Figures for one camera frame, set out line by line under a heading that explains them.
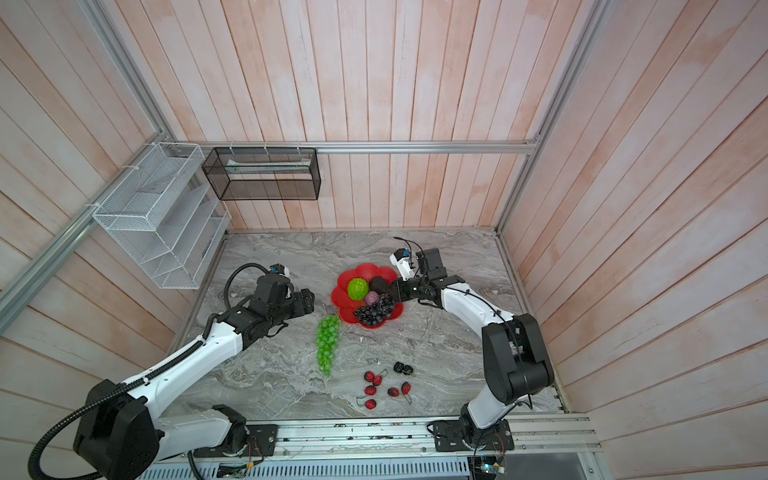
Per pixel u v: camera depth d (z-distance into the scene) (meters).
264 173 1.05
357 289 0.95
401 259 0.81
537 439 0.75
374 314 0.90
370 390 0.81
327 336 0.88
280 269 0.75
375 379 0.82
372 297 0.95
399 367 0.84
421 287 0.71
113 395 0.41
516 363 0.46
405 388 0.80
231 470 0.72
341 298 0.98
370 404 0.78
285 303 0.67
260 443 0.73
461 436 0.73
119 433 0.39
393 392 0.80
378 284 0.98
